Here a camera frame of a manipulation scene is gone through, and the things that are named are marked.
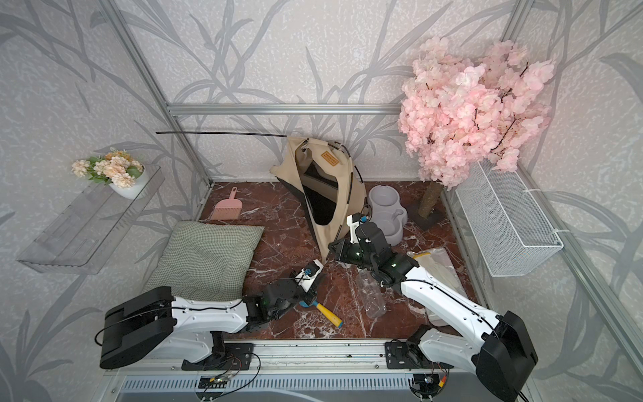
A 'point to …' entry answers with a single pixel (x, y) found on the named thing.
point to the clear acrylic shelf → (84, 234)
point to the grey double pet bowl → (385, 210)
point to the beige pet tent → (326, 179)
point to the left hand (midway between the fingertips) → (323, 273)
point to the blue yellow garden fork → (335, 320)
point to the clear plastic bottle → (373, 299)
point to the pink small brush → (229, 208)
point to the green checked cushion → (205, 260)
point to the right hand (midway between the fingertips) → (327, 245)
